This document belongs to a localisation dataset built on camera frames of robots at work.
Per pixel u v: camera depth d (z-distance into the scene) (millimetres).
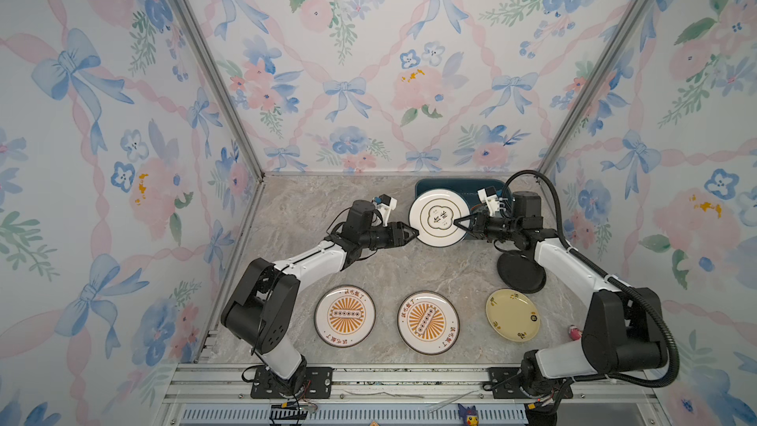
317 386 737
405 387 750
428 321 837
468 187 818
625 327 433
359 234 689
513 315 850
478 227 746
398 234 762
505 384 731
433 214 856
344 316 851
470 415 679
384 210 799
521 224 688
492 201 798
